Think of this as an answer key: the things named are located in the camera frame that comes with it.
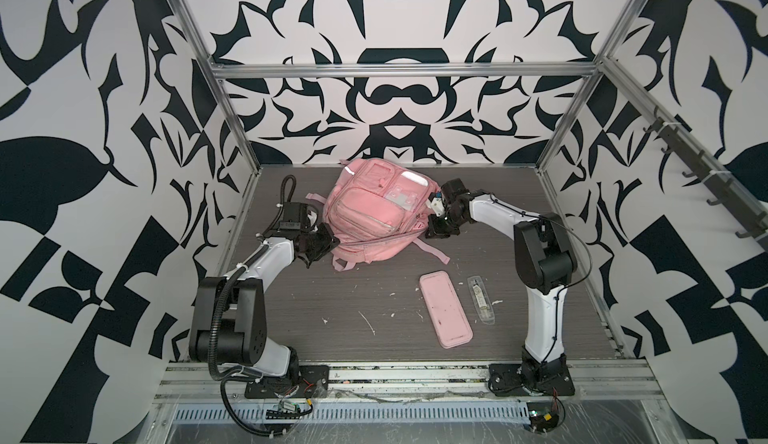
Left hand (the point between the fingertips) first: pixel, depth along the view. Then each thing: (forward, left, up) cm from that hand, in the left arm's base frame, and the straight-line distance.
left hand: (338, 235), depth 90 cm
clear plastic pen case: (-17, -41, -9) cm, 45 cm away
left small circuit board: (-42, +10, -7) cm, 44 cm away
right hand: (+4, -28, -6) cm, 29 cm away
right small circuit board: (-45, -50, -11) cm, 68 cm away
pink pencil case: (-21, -30, -7) cm, 37 cm away
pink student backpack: (+11, -12, -2) cm, 16 cm away
